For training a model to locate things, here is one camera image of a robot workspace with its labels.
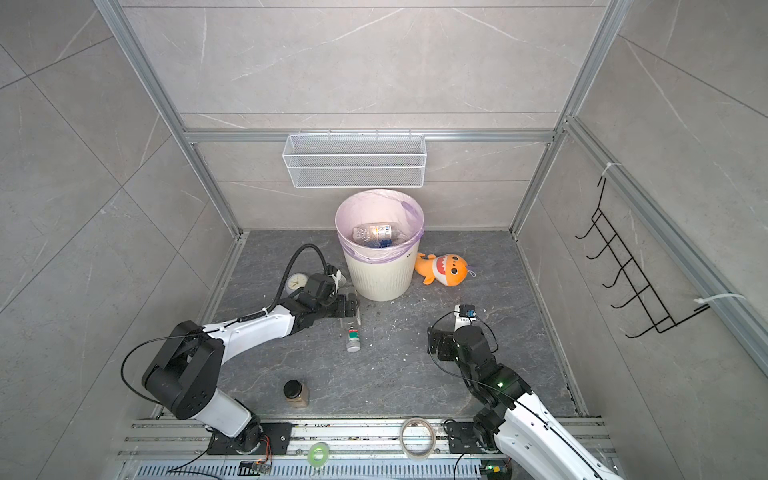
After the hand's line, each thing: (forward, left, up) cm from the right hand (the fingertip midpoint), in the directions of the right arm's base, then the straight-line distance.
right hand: (442, 327), depth 81 cm
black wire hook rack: (-2, -41, +21) cm, 46 cm away
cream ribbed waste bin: (+15, +17, +1) cm, 23 cm away
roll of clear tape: (-24, +8, -13) cm, 29 cm away
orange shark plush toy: (+23, -5, -4) cm, 23 cm away
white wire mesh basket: (+52, +25, +20) cm, 61 cm away
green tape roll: (-27, +33, -12) cm, 45 cm away
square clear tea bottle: (+30, +18, +7) cm, 36 cm away
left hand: (+13, +27, -3) cm, 30 cm away
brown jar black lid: (-14, +40, -7) cm, 43 cm away
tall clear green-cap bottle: (0, +26, -9) cm, 27 cm away
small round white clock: (+22, +47, -7) cm, 52 cm away
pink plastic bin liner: (+36, +17, +14) cm, 42 cm away
